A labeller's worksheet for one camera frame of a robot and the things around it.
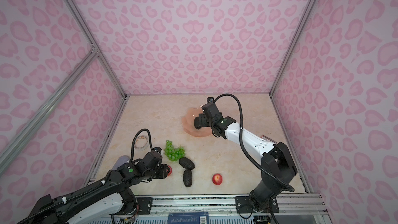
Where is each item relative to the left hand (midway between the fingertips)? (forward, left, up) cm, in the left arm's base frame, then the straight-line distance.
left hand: (168, 168), depth 81 cm
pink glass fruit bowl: (+30, -9, -1) cm, 31 cm away
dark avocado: (+29, -14, -2) cm, 32 cm away
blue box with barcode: (-21, -11, -2) cm, 24 cm away
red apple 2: (-6, -25, 0) cm, 26 cm away
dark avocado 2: (+3, -9, 0) cm, 10 cm away
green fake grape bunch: (+8, -1, 0) cm, 8 cm away
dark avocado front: (-5, -10, -1) cm, 11 cm away
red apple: (0, -1, -2) cm, 2 cm away
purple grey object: (+6, +27, -2) cm, 28 cm away
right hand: (+24, -21, +14) cm, 35 cm away
